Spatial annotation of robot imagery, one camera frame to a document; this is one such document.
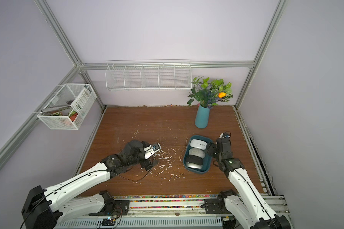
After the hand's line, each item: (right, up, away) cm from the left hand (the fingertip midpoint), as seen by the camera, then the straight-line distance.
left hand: (153, 152), depth 79 cm
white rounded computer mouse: (+27, +2, +14) cm, 31 cm away
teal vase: (+31, +20, +20) cm, 42 cm away
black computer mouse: (+24, -7, +10) cm, 27 cm away
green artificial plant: (+31, +33, +3) cm, 45 cm away
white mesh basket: (-46, +23, -4) cm, 52 cm away
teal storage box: (+33, -8, +12) cm, 36 cm away
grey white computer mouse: (+26, -2, +12) cm, 29 cm away
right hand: (+34, +3, +5) cm, 34 cm away
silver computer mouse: (+24, -11, +10) cm, 28 cm away
